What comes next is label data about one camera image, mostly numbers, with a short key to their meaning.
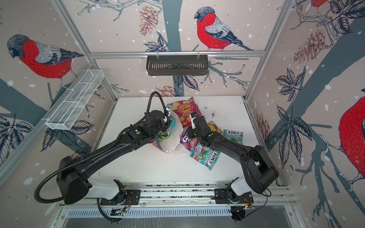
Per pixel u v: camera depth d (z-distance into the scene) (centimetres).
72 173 40
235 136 95
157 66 94
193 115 78
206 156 85
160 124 59
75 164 41
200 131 67
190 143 88
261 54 93
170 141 88
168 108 65
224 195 74
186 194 75
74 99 78
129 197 73
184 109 107
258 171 44
